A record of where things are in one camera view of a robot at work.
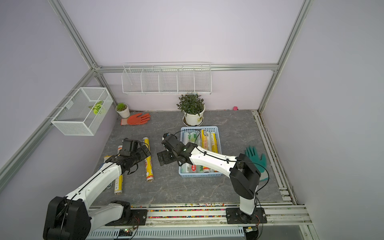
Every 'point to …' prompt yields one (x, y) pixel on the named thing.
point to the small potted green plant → (123, 110)
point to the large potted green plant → (193, 108)
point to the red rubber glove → (135, 119)
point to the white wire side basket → (82, 114)
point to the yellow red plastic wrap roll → (148, 161)
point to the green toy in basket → (96, 107)
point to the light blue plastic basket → (206, 137)
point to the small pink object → (235, 108)
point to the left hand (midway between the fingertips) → (143, 154)
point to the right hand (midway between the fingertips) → (165, 155)
